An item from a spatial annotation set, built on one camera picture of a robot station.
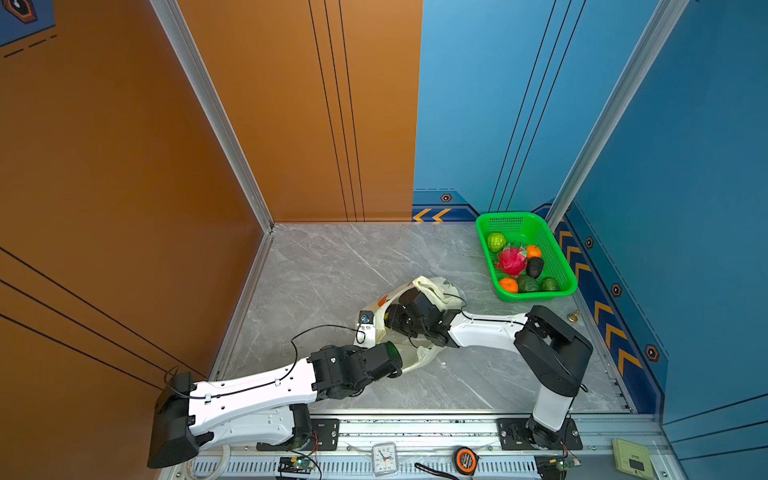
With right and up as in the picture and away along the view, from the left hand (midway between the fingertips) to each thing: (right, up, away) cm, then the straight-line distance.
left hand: (381, 349), depth 76 cm
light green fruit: (+54, +14, +21) cm, 60 cm away
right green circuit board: (+44, -24, -6) cm, 50 cm away
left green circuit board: (-20, -26, -5) cm, 33 cm away
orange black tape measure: (+20, -23, -8) cm, 31 cm away
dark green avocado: (+47, +15, +21) cm, 54 cm away
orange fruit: (+53, +25, +30) cm, 66 cm away
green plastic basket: (+54, +33, +36) cm, 73 cm away
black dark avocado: (+52, +20, +27) cm, 62 cm away
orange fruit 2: (+41, +14, +21) cm, 48 cm away
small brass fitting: (+60, +4, +18) cm, 63 cm away
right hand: (-1, +5, +12) cm, 13 cm away
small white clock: (+1, -23, -7) cm, 24 cm away
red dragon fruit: (+43, +22, +23) cm, 54 cm away
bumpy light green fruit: (+40, +29, +31) cm, 58 cm away
